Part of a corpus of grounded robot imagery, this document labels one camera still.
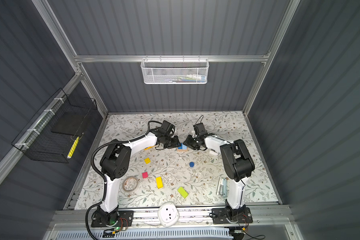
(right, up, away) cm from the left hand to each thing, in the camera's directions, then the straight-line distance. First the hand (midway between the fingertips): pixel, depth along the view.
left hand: (180, 144), depth 97 cm
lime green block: (+2, -25, -15) cm, 29 cm away
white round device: (-5, -31, -24) cm, 40 cm away
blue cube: (+2, -1, 0) cm, 2 cm away
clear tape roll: (-28, -21, -12) cm, 37 cm away
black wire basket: (-63, +8, -25) cm, 68 cm away
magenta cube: (-21, -18, -8) cm, 29 cm away
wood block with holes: (+1, -4, +2) cm, 5 cm away
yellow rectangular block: (-12, -20, -11) cm, 26 cm away
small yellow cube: (-21, -10, -3) cm, 23 cm away
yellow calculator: (-14, +2, -29) cm, 32 cm away
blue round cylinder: (+7, -12, -5) cm, 15 cm away
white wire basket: (-5, +58, +27) cm, 65 cm away
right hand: (+4, 0, +1) cm, 4 cm away
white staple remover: (+22, -4, 0) cm, 22 cm away
